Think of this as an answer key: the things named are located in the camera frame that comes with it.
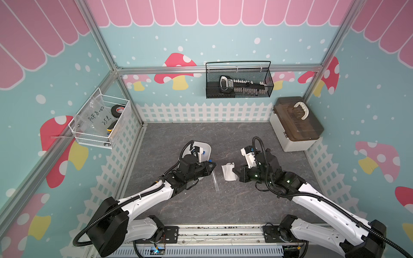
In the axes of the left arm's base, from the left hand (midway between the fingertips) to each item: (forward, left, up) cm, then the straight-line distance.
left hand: (216, 167), depth 80 cm
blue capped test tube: (-6, +1, -2) cm, 6 cm away
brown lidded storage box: (+32, -51, -2) cm, 60 cm away
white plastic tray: (+20, +7, -14) cm, 25 cm away
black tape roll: (+22, +50, +18) cm, 58 cm away
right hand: (-4, -7, +6) cm, 10 cm away
